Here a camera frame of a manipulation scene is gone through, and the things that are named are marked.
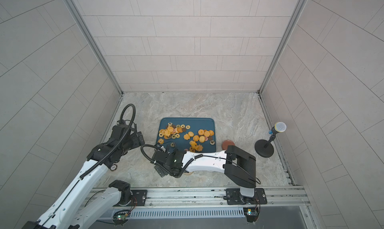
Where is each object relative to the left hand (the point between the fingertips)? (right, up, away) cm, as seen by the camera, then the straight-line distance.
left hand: (139, 136), depth 78 cm
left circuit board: (-3, -32, -14) cm, 35 cm away
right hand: (+14, -15, 0) cm, 21 cm away
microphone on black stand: (+70, -9, +7) cm, 71 cm away
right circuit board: (+56, -34, -10) cm, 66 cm away
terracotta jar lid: (+48, -6, +11) cm, 50 cm away
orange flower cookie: (+24, -3, +13) cm, 27 cm away
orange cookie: (+29, -4, +11) cm, 32 cm away
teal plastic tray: (+28, -2, +13) cm, 31 cm away
